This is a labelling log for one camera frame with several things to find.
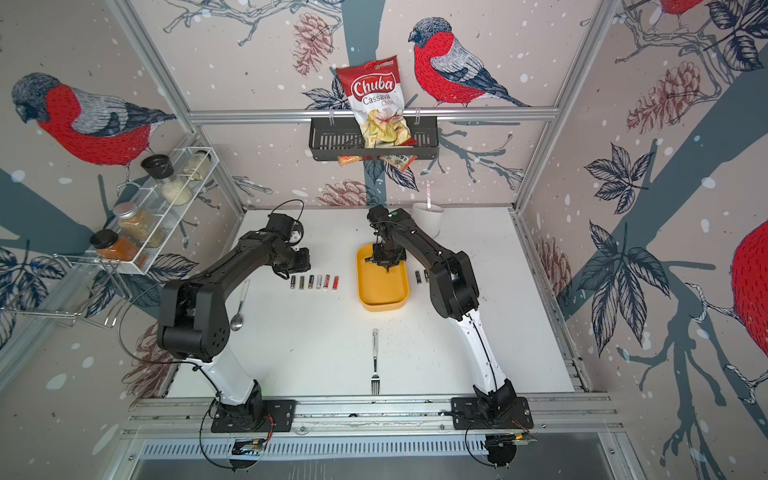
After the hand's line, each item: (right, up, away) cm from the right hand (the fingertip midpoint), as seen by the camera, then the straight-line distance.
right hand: (384, 262), depth 98 cm
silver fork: (-2, -30, -19) cm, 36 cm away
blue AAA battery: (+12, -5, +2) cm, 13 cm away
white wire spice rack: (-54, +28, -15) cm, 63 cm away
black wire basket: (+13, +43, -5) cm, 45 cm away
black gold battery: (-25, -6, 0) cm, 25 cm away
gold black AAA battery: (-28, -7, +1) cm, 29 cm away
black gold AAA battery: (+10, +1, -37) cm, 39 cm away
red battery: (-20, -6, +1) cm, 21 cm away
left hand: (-23, +2, -5) cm, 24 cm away
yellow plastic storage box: (-2, -9, -1) cm, 9 cm away
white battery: (-22, -7, 0) cm, 23 cm away
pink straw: (+16, +23, +9) cm, 29 cm away
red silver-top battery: (-17, -7, +1) cm, 18 cm away
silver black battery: (-31, -7, 0) cm, 31 cm away
